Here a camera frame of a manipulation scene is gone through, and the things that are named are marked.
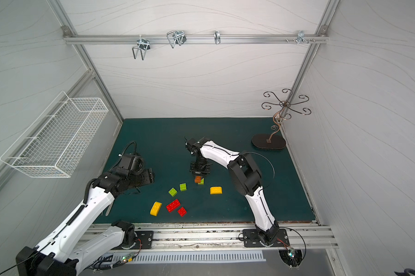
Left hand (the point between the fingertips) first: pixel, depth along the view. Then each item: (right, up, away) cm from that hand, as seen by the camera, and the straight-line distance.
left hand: (149, 176), depth 79 cm
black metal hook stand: (+61, +16, +29) cm, 70 cm away
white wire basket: (-35, +16, -10) cm, 39 cm away
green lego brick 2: (+14, -8, +9) cm, 19 cm away
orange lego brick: (+22, -4, +9) cm, 24 cm away
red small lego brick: (+15, -17, +1) cm, 23 cm away
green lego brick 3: (+24, -6, +11) cm, 27 cm away
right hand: (+21, -3, +12) cm, 24 cm away
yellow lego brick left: (+2, -16, +2) cm, 16 cm away
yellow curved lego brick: (+31, -9, +8) cm, 34 cm away
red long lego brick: (+11, -15, +3) cm, 19 cm away
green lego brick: (+10, -10, +7) cm, 15 cm away
